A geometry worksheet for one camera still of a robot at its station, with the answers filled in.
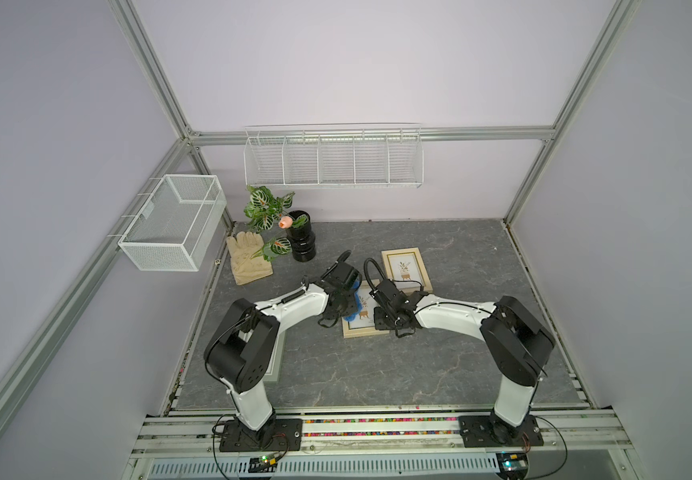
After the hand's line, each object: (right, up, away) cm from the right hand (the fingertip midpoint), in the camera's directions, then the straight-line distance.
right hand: (380, 318), depth 93 cm
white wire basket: (-59, +28, -9) cm, 66 cm away
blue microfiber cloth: (-8, +12, -17) cm, 22 cm away
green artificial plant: (-33, +33, -10) cm, 47 cm away
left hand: (-10, +3, -2) cm, 10 cm away
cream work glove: (-48, +18, +16) cm, 53 cm away
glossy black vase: (-26, +25, +9) cm, 38 cm away
